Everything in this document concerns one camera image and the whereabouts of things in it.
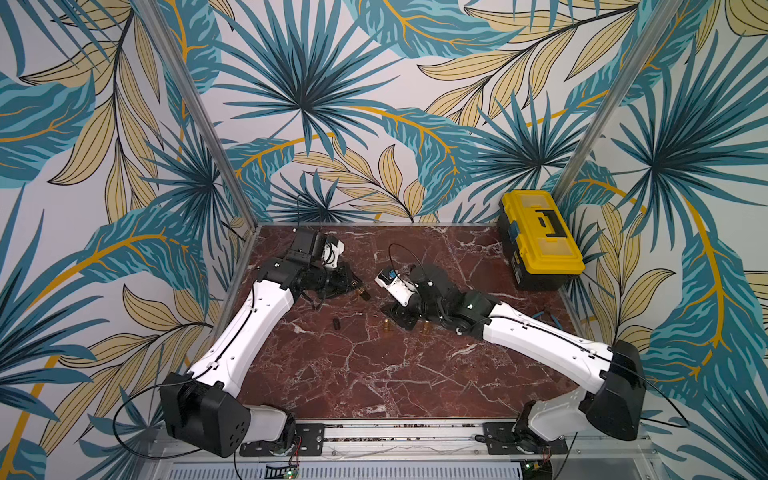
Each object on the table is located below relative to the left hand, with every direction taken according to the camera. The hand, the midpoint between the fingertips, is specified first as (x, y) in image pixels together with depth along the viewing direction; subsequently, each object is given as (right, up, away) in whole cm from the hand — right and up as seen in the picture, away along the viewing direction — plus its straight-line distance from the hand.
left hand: (360, 288), depth 74 cm
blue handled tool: (+59, -10, +23) cm, 64 cm away
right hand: (+7, -3, +1) cm, 7 cm away
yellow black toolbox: (+54, +10, +18) cm, 58 cm away
